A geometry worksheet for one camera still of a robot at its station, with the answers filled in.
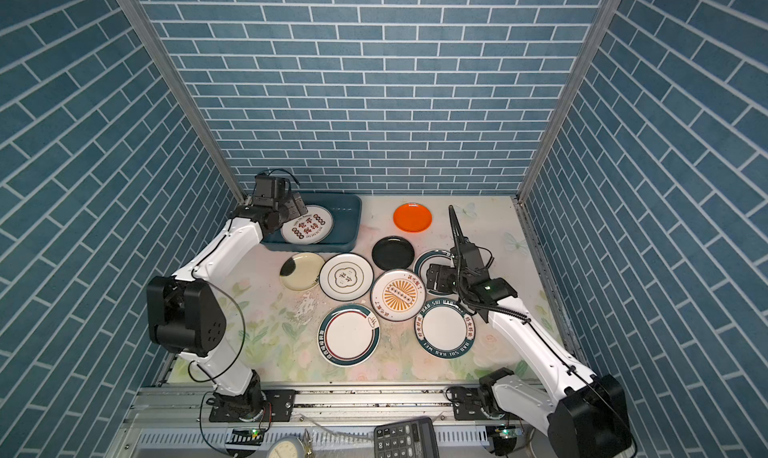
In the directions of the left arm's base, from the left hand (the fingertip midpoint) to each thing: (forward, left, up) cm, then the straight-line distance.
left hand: (290, 206), depth 90 cm
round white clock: (-58, -8, -16) cm, 61 cm away
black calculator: (-57, -35, -17) cm, 70 cm away
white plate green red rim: (-10, -41, -18) cm, 46 cm away
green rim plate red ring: (-32, -18, -23) cm, 43 cm away
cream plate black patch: (-11, -1, -20) cm, 23 cm away
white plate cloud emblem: (-14, -16, -19) cm, 28 cm away
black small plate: (-3, -32, -21) cm, 38 cm away
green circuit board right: (-57, -58, -21) cm, 84 cm away
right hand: (-20, -44, -5) cm, 49 cm away
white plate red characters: (+7, -1, -19) cm, 20 cm away
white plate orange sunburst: (-20, -33, -20) cm, 44 cm away
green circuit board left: (-55, +5, -23) cm, 60 cm away
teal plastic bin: (+3, -14, -19) cm, 24 cm away
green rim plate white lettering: (-30, -47, -22) cm, 60 cm away
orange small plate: (+13, -39, -20) cm, 46 cm away
